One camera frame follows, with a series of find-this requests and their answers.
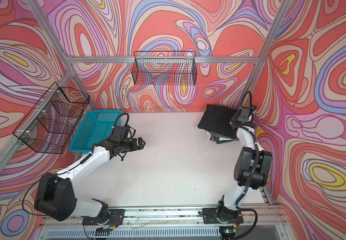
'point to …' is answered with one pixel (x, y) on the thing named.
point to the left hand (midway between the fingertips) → (140, 143)
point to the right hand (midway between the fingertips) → (244, 123)
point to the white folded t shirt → (220, 138)
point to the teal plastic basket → (97, 126)
